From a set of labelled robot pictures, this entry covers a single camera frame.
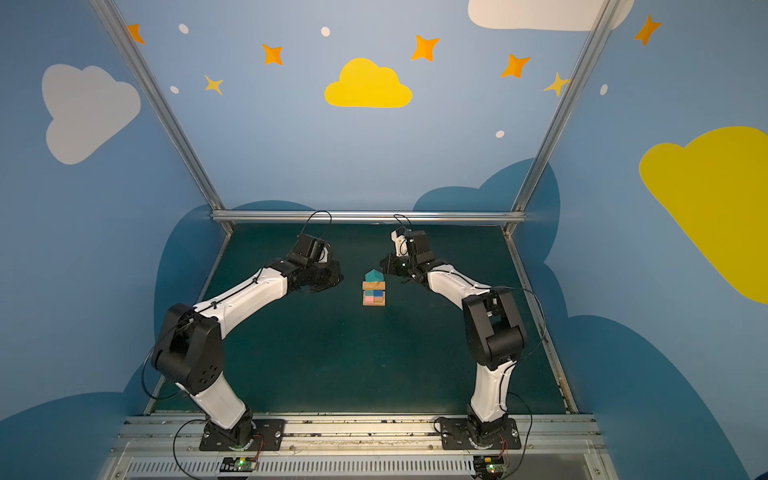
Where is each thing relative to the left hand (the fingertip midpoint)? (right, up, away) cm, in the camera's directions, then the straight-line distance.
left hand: (348, 276), depth 89 cm
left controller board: (-24, -44, -19) cm, 54 cm away
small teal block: (+6, -7, +9) cm, 13 cm away
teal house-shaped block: (+8, 0, +4) cm, 9 cm away
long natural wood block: (+7, -3, +5) cm, 10 cm away
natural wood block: (+8, -10, +9) cm, 16 cm away
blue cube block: (+9, -6, +9) cm, 14 cm away
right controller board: (+36, -45, -18) cm, 61 cm away
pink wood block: (+6, -9, +9) cm, 14 cm away
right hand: (+10, +5, +5) cm, 12 cm away
